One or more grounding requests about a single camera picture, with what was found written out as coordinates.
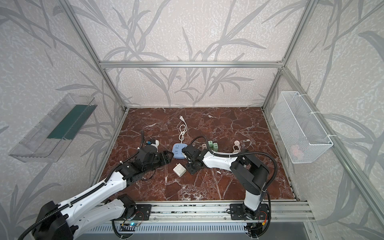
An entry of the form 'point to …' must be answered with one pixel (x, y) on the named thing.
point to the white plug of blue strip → (181, 118)
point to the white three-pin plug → (237, 142)
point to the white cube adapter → (179, 170)
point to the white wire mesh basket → (301, 136)
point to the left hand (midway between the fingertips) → (173, 152)
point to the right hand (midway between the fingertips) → (191, 163)
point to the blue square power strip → (177, 150)
